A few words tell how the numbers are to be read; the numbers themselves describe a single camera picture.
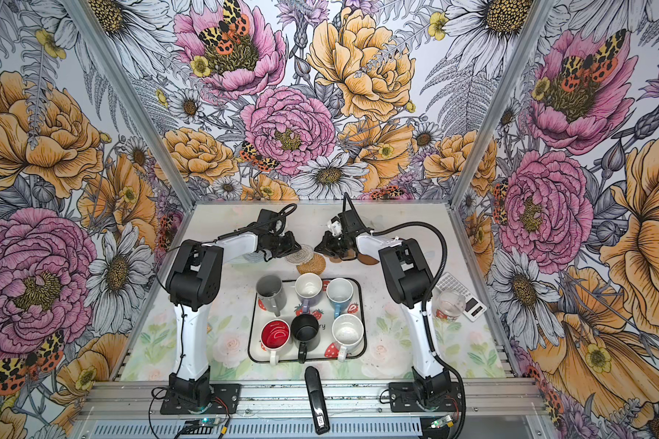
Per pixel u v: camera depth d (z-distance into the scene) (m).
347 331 0.85
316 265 1.02
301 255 1.03
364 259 1.01
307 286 0.92
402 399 0.74
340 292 0.89
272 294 0.91
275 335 0.83
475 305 0.91
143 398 0.76
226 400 0.74
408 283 0.60
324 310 0.91
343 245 0.91
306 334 0.85
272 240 0.89
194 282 0.58
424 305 0.60
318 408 0.70
